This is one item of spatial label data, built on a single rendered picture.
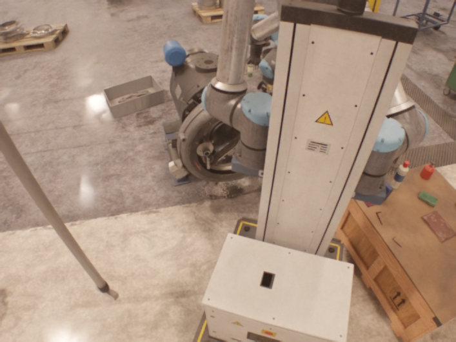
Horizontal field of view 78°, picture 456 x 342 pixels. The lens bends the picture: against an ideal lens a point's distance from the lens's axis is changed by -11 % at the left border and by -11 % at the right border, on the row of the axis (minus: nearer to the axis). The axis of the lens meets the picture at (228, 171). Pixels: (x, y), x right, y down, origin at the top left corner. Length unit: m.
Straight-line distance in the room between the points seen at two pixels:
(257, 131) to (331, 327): 0.79
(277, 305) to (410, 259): 1.01
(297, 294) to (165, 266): 1.23
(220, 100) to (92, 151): 2.18
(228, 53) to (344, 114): 0.49
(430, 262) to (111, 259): 2.11
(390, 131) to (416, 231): 1.07
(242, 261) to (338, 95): 0.76
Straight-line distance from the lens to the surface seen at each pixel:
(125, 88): 3.93
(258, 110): 1.17
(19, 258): 2.77
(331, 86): 0.93
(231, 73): 1.23
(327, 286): 1.34
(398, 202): 2.26
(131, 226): 2.53
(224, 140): 2.10
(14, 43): 6.30
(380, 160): 1.23
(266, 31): 1.61
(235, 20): 1.18
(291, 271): 1.33
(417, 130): 1.36
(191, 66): 2.52
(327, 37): 0.87
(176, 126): 2.89
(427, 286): 2.00
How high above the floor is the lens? 2.02
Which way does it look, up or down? 46 degrees down
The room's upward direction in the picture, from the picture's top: straight up
